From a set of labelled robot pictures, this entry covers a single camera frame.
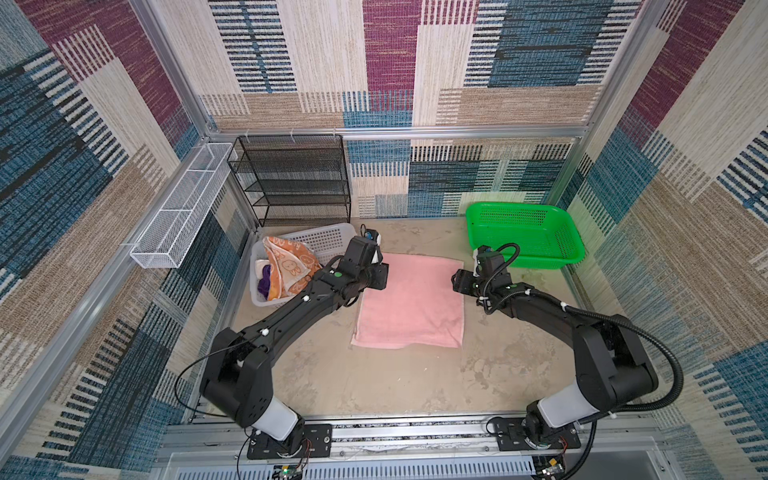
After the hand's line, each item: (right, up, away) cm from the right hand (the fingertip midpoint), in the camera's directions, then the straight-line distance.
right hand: (461, 282), depth 93 cm
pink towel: (-13, -8, +2) cm, 16 cm away
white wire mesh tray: (-74, +12, -23) cm, 79 cm away
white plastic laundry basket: (-46, +13, +14) cm, 50 cm away
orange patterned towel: (-53, +5, +1) cm, 53 cm away
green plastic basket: (+37, +15, +22) cm, 46 cm away
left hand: (-24, +6, -8) cm, 26 cm away
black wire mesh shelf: (-54, +35, +16) cm, 66 cm away
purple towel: (-60, 0, -1) cm, 60 cm away
